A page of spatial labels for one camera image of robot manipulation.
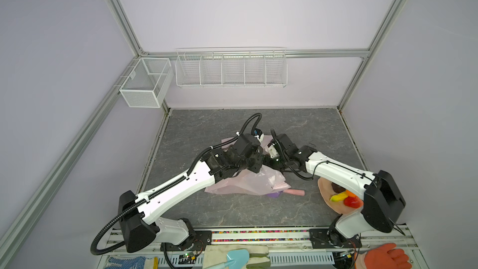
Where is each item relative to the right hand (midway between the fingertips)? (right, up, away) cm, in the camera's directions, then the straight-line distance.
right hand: (256, 170), depth 80 cm
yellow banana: (+36, -12, 0) cm, 38 cm away
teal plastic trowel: (-7, -30, -12) cm, 33 cm away
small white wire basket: (-59, +43, +21) cm, 76 cm away
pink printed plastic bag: (-5, -2, -9) cm, 10 cm away
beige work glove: (-16, -30, -10) cm, 36 cm away
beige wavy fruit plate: (+33, -11, +5) cm, 35 cm away
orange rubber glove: (+49, -30, -11) cm, 58 cm away
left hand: (+1, +7, -9) cm, 11 cm away
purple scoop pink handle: (+18, -11, +5) cm, 21 cm away
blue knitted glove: (-46, -32, -11) cm, 57 cm away
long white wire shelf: (-11, +51, +19) cm, 55 cm away
